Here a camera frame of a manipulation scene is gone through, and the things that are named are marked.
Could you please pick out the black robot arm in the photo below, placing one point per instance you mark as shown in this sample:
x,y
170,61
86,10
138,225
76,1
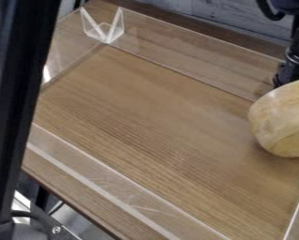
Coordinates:
x,y
275,10

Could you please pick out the black table leg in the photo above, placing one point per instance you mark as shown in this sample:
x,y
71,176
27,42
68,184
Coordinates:
x,y
42,198

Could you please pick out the light wooden bowl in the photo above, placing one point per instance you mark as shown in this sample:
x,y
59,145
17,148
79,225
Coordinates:
x,y
274,121

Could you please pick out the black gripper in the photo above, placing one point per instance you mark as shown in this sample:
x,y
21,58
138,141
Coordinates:
x,y
287,73

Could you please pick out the clear acrylic corner bracket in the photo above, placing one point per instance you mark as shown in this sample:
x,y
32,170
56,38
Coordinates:
x,y
104,32

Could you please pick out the grey metal base plate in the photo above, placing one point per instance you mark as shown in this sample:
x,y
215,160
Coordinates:
x,y
51,227

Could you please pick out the clear acrylic tray wall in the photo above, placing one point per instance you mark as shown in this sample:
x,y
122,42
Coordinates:
x,y
140,136

